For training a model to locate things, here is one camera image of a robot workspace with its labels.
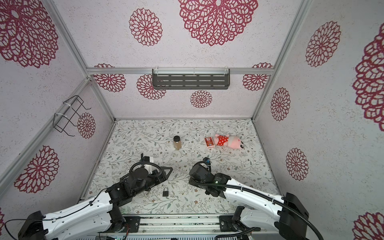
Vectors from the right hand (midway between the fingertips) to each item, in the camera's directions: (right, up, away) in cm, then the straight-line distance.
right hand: (189, 176), depth 78 cm
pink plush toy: (+28, +17, +20) cm, 38 cm away
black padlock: (-14, -11, +5) cm, 18 cm away
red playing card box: (+13, +16, +27) cm, 35 cm away
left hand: (-10, +2, -2) cm, 11 cm away
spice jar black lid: (-9, +16, +19) cm, 27 cm away
